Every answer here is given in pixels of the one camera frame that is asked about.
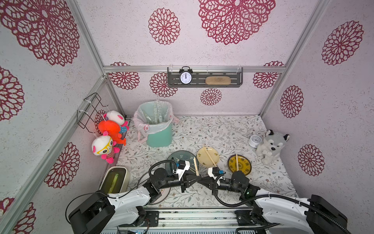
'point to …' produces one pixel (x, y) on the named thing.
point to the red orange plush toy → (112, 129)
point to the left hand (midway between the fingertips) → (200, 178)
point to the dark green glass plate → (180, 155)
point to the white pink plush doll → (118, 118)
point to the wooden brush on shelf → (217, 80)
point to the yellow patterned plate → (244, 164)
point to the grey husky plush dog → (271, 147)
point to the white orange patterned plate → (165, 191)
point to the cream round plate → (203, 158)
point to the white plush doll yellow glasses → (104, 145)
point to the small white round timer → (254, 140)
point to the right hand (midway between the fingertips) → (198, 179)
